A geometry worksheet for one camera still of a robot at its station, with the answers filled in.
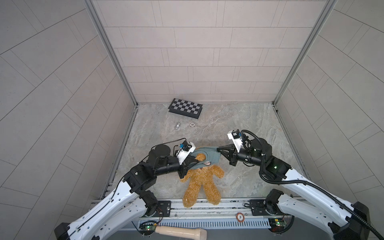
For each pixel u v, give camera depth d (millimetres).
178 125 1018
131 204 577
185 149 539
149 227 651
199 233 619
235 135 586
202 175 673
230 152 618
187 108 1088
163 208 706
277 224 677
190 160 619
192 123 1047
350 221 384
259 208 709
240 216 693
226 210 711
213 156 608
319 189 445
